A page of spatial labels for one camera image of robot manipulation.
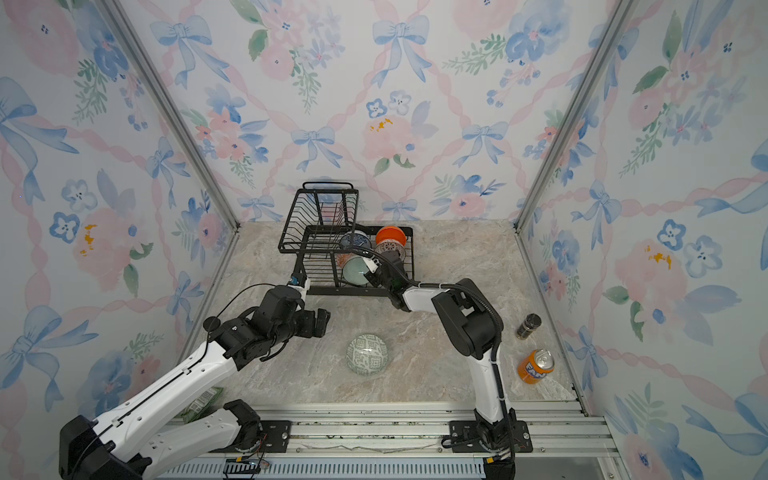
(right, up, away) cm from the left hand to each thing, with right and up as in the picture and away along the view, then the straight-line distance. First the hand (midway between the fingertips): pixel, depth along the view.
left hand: (315, 310), depth 78 cm
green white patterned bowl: (+13, -14, +8) cm, 21 cm away
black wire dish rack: (-5, +29, +29) cm, 41 cm away
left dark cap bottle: (-30, -5, +5) cm, 31 cm away
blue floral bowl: (+7, +21, +31) cm, 38 cm away
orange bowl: (+20, +23, +29) cm, 42 cm away
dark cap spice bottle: (+59, -4, +5) cm, 60 cm away
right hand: (+13, +15, +21) cm, 29 cm away
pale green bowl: (+8, +10, +19) cm, 23 cm away
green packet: (-11, -10, -30) cm, 34 cm away
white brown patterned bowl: (+20, +18, +28) cm, 39 cm away
